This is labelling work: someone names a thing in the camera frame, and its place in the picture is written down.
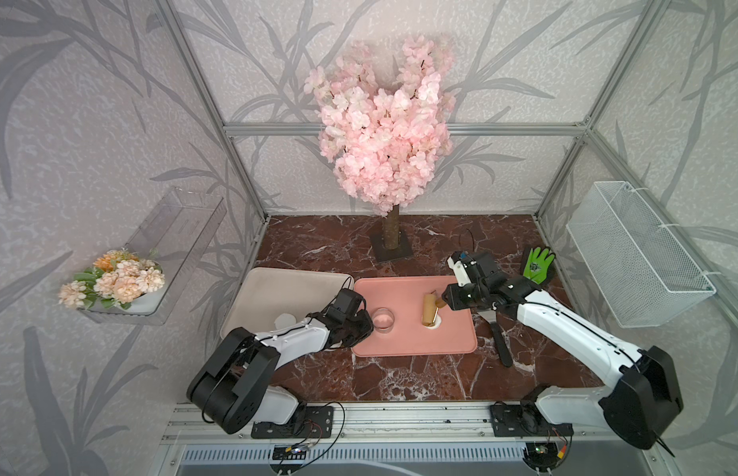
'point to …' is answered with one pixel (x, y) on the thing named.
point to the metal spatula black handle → (505, 354)
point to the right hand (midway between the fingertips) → (445, 294)
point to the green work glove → (537, 265)
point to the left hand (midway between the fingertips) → (376, 328)
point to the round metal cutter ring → (383, 320)
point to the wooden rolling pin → (430, 307)
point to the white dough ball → (438, 321)
